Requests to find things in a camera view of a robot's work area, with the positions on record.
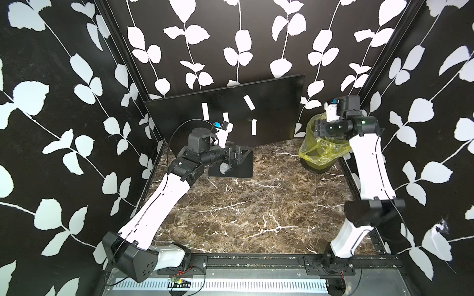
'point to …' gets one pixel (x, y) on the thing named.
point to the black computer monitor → (261, 111)
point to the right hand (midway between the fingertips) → (321, 127)
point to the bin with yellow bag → (318, 155)
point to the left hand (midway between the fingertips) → (242, 144)
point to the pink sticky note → (253, 128)
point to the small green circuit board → (176, 282)
